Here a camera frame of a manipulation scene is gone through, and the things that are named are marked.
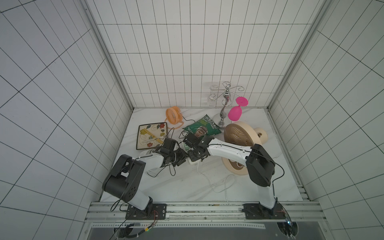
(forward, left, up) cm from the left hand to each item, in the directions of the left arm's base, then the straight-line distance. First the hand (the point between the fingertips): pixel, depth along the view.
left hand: (187, 159), depth 90 cm
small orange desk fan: (+28, +10, +8) cm, 31 cm away
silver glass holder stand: (+31, -26, +1) cm, 41 cm away
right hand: (-1, -1, +3) cm, 3 cm away
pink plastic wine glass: (+26, -31, +14) cm, 43 cm away
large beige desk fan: (-1, -27, +30) cm, 41 cm away
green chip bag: (+21, -12, +6) cm, 25 cm away
